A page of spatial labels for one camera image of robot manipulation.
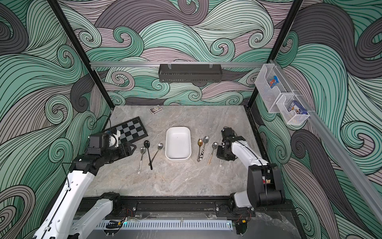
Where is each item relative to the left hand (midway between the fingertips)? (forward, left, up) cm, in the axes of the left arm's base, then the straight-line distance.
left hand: (131, 147), depth 74 cm
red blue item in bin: (+33, -78, +16) cm, 86 cm away
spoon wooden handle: (+11, -47, -18) cm, 51 cm away
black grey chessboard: (+21, +11, -16) cm, 29 cm away
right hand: (+2, -51, -15) cm, 53 cm away
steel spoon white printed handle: (+8, 0, -19) cm, 21 cm away
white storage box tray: (+13, -23, -19) cm, 32 cm away
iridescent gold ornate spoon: (+14, -37, -19) cm, 44 cm away
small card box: (+45, -2, -19) cm, 48 cm away
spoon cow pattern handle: (+16, -41, -18) cm, 48 cm away
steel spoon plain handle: (+10, -11, -18) cm, 24 cm away
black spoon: (+12, -2, -19) cm, 22 cm away
